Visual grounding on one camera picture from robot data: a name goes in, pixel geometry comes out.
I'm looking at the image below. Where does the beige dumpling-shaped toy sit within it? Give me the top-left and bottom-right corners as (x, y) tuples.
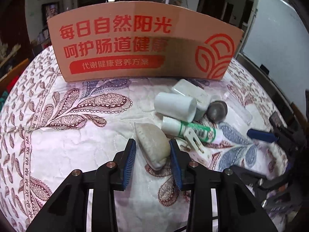
(134, 122), (171, 171)

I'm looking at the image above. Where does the wall television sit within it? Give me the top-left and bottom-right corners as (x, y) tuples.
(42, 2), (60, 26)

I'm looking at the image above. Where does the dark grey round cap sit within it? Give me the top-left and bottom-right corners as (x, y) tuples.
(208, 101), (228, 122)

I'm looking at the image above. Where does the white tube with green label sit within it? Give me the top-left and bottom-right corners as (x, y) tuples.
(161, 116), (224, 144)

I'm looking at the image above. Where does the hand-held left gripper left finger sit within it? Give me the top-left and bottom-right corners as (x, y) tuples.
(25, 138), (137, 232)

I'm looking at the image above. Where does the printed cardboard box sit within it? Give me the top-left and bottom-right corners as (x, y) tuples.
(47, 1), (244, 83)

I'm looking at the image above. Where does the wooden chair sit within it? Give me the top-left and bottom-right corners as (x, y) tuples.
(0, 58), (29, 87)

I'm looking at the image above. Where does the white plastic cylinder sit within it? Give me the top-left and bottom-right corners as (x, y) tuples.
(154, 92), (198, 122)

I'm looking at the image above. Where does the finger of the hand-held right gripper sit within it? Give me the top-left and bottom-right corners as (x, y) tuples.
(229, 165), (290, 190)
(247, 128), (300, 146)

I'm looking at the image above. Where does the white power plug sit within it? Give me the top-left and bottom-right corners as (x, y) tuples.
(177, 129), (214, 170)

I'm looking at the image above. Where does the clear plastic vial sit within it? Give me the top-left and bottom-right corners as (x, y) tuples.
(223, 90), (253, 124)

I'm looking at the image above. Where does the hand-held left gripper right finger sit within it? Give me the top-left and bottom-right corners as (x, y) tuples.
(169, 139), (278, 232)

